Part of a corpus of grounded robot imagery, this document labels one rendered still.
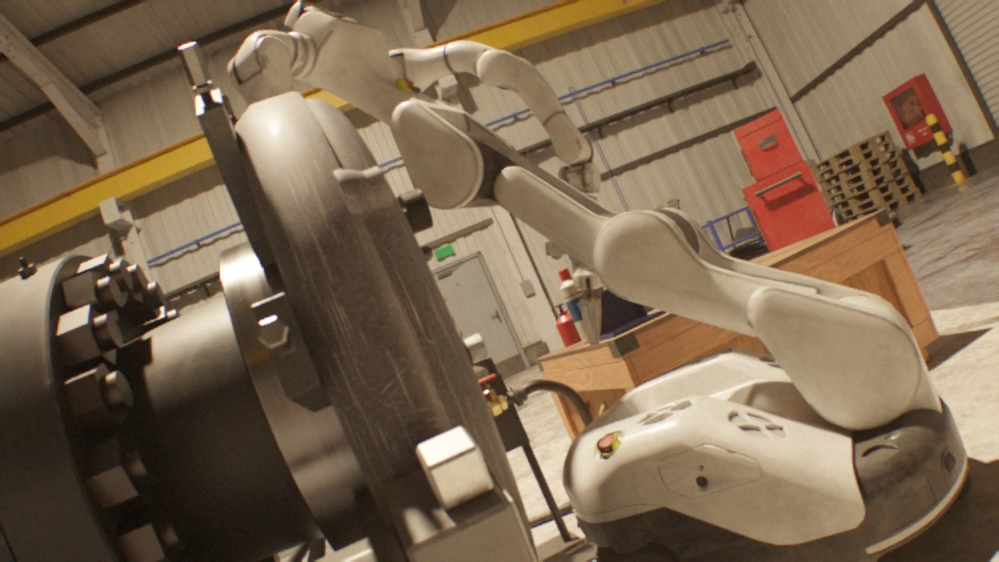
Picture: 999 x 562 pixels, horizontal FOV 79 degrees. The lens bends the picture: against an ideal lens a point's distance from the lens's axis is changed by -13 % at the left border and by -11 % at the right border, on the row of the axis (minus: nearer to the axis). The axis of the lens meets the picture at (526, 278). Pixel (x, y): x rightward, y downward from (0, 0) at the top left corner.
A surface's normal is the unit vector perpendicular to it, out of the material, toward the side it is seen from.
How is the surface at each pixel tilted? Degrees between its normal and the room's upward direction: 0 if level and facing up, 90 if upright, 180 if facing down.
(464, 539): 112
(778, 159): 89
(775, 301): 87
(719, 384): 74
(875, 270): 90
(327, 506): 121
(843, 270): 90
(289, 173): 62
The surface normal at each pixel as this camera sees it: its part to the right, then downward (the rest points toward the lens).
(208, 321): -0.22, -0.79
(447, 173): -0.44, 0.12
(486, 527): 0.36, 0.18
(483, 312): 0.13, -0.14
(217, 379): 0.02, -0.45
